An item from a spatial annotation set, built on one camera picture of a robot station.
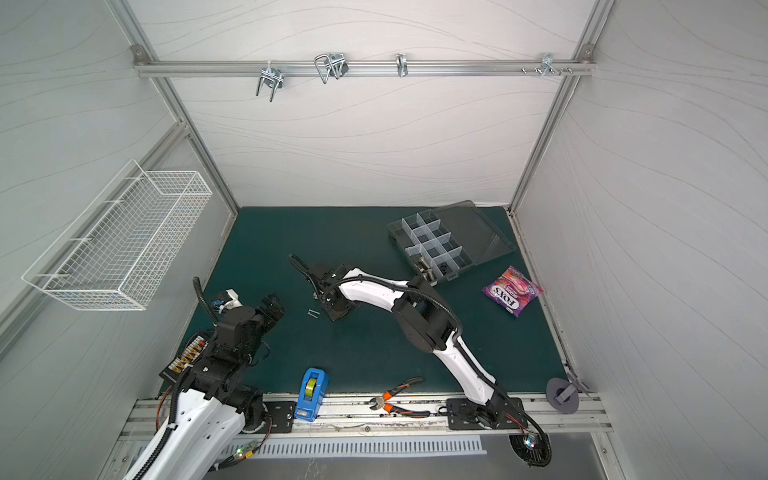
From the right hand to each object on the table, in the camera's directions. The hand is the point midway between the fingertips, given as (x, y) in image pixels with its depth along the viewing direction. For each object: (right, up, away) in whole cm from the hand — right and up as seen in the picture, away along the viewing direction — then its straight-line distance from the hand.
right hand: (342, 304), depth 93 cm
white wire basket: (-48, +18, -25) cm, 57 cm away
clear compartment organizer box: (+35, +19, +14) cm, 43 cm away
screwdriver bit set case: (-41, -10, -9) cm, 43 cm away
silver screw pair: (-9, -3, -2) cm, 9 cm away
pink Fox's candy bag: (+54, +4, 0) cm, 54 cm away
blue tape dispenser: (-4, -18, -20) cm, 27 cm away
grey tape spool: (+60, -20, -17) cm, 65 cm away
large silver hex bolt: (+28, +9, +6) cm, 30 cm away
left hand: (-17, +5, -13) cm, 22 cm away
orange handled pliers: (+13, -21, -18) cm, 31 cm away
